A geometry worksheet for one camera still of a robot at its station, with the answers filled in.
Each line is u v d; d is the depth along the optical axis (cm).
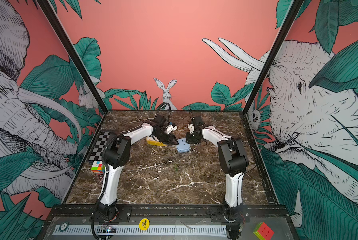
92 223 66
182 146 97
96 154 93
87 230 70
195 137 84
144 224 71
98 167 85
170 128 93
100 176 86
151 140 101
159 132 85
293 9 70
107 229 70
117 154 58
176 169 89
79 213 75
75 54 88
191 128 93
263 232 66
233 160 53
